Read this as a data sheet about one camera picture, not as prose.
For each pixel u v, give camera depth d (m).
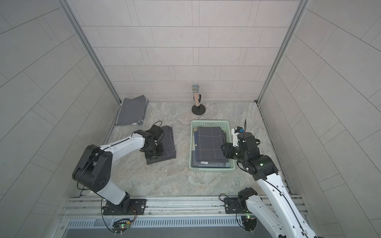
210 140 0.92
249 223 0.68
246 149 0.51
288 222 0.39
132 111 1.10
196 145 0.90
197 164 0.83
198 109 1.11
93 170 0.44
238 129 0.63
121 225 0.65
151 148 0.73
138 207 0.71
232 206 0.71
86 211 0.70
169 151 0.89
